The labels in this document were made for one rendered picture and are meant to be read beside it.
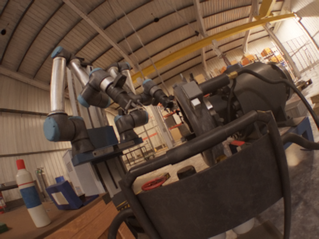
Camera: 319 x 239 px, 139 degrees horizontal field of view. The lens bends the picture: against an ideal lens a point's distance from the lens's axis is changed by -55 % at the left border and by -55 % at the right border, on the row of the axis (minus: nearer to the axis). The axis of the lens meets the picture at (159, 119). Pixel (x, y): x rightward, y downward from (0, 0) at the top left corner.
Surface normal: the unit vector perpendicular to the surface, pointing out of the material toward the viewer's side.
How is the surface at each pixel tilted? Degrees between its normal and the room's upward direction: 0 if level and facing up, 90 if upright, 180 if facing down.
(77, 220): 90
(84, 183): 90
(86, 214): 90
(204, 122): 91
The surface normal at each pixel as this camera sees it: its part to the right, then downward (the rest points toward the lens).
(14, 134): 0.87, -0.43
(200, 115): -0.23, -0.18
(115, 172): 0.74, -0.43
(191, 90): -0.32, -0.44
